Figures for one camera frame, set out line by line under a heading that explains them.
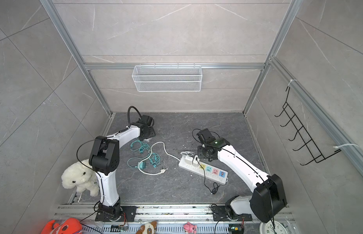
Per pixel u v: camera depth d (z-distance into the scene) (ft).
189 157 2.75
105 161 1.74
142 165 2.90
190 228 2.21
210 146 1.87
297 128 2.28
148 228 2.20
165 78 3.29
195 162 2.79
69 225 2.10
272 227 2.20
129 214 2.43
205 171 2.70
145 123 2.64
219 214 2.39
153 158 3.06
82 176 2.29
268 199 1.36
